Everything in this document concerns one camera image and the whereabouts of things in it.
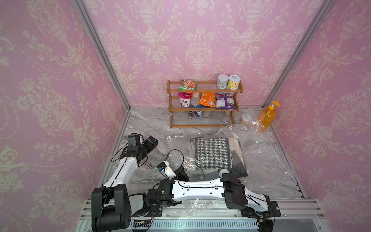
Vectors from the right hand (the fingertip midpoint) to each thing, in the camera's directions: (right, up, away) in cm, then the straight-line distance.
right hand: (181, 170), depth 75 cm
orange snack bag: (+17, +41, +26) cm, 52 cm away
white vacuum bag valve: (+22, -1, +1) cm, 22 cm away
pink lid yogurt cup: (+1, +40, +19) cm, 44 cm away
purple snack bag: (+29, +39, +25) cm, 55 cm away
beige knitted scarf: (+32, +11, +14) cm, 36 cm away
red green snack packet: (+3, +47, +12) cm, 48 cm away
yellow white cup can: (+31, +49, +13) cm, 60 cm away
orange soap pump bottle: (+55, +29, +20) cm, 66 cm away
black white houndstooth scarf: (+17, +8, +5) cm, 19 cm away
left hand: (-18, +11, +14) cm, 25 cm away
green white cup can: (+24, +50, +14) cm, 58 cm away
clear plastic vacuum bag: (+47, +3, +20) cm, 51 cm away
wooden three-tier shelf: (+13, +29, +38) cm, 50 cm away
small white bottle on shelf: (+8, +41, +24) cm, 48 cm away
